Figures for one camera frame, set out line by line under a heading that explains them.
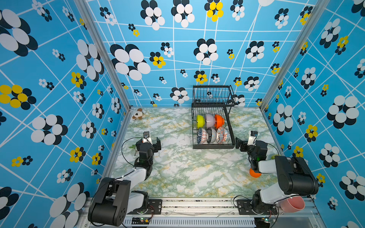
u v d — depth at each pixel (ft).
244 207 2.38
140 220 2.37
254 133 2.61
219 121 3.33
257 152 2.38
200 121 3.25
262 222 2.29
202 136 2.99
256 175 2.64
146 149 2.19
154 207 2.41
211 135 2.97
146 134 2.46
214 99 3.99
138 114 3.68
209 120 3.21
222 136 3.25
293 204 2.19
